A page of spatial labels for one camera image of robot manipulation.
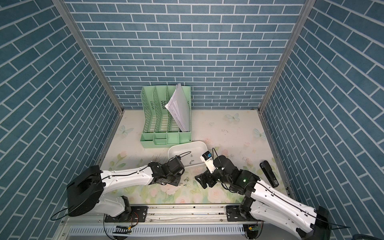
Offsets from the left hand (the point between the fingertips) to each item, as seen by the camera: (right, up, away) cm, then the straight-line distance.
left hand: (181, 181), depth 83 cm
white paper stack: (-3, +43, +6) cm, 44 cm away
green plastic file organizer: (-19, +28, +25) cm, 42 cm away
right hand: (+12, +8, -10) cm, 17 cm away
